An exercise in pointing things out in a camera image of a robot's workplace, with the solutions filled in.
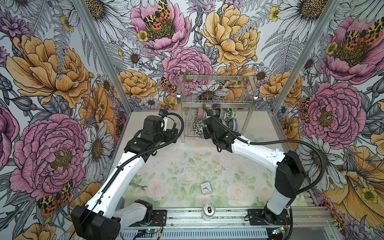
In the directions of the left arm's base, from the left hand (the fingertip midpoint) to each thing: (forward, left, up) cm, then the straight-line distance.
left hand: (167, 133), depth 77 cm
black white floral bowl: (+9, -16, -7) cm, 19 cm away
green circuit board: (-39, -52, -25) cm, 70 cm away
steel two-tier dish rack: (+44, -14, -9) cm, 47 cm away
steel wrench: (-18, +15, -25) cm, 34 cm away
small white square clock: (-20, -20, -23) cm, 36 cm away
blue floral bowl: (+15, -40, -12) cm, 44 cm away
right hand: (+7, -22, -6) cm, 24 cm away
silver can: (-32, -19, -11) cm, 39 cm away
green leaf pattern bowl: (+31, -40, -18) cm, 54 cm away
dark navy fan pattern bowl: (+28, -33, -15) cm, 46 cm away
